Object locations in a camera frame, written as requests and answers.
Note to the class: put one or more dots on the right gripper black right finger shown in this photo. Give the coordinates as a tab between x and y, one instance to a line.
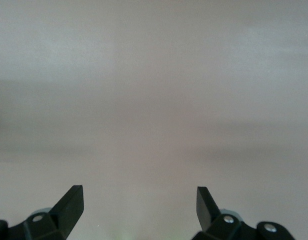
218	227

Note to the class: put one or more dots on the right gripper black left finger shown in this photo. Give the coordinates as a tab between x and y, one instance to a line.
56	222

